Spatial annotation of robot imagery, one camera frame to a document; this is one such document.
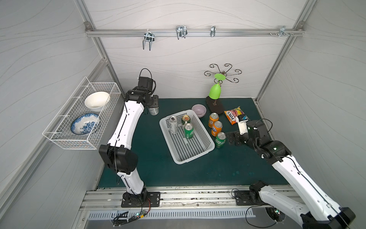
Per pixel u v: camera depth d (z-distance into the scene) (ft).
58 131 1.85
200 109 3.62
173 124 2.96
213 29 2.36
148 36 2.57
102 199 2.47
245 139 2.01
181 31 2.50
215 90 3.15
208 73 3.05
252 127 1.74
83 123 2.12
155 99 2.36
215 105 3.77
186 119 3.08
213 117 3.17
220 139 2.82
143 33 2.55
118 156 1.43
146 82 1.98
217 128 3.02
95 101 2.51
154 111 2.77
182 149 3.03
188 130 2.91
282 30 2.51
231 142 2.18
